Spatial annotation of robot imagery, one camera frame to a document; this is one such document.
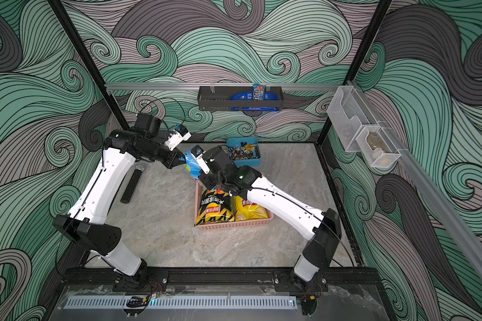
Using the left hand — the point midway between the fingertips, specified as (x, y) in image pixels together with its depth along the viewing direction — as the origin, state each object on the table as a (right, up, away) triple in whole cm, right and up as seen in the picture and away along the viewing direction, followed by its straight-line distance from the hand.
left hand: (185, 157), depth 73 cm
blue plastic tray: (+18, +9, +46) cm, 50 cm away
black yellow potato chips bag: (+10, -20, +6) cm, 23 cm away
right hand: (+8, -4, +1) cm, 9 cm away
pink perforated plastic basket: (+1, -14, +18) cm, 23 cm away
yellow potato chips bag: (+23, -24, +14) cm, 36 cm away
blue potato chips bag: (+3, -3, -2) cm, 5 cm away
